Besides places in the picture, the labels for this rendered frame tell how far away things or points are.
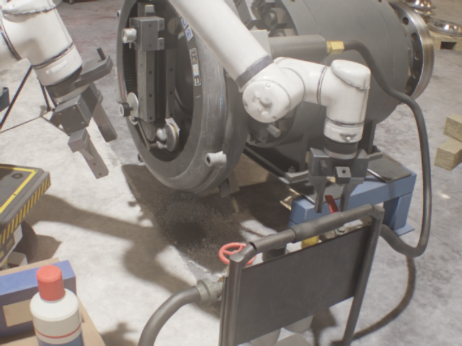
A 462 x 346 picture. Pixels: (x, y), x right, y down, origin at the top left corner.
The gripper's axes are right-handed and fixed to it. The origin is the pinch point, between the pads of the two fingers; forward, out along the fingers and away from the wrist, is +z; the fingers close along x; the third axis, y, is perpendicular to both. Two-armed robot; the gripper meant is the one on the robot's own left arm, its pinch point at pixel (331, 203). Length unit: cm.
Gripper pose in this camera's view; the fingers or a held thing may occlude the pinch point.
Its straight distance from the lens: 128.9
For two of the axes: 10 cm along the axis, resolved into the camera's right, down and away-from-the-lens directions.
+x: 10.0, 0.3, 0.6
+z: -0.5, 9.0, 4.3
